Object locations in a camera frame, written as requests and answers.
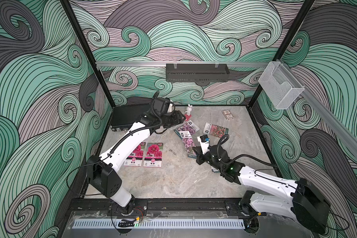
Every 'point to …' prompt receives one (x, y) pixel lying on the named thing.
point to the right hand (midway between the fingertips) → (191, 149)
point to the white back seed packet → (187, 142)
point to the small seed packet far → (227, 114)
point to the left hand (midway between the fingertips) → (183, 117)
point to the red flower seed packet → (215, 130)
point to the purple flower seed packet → (190, 126)
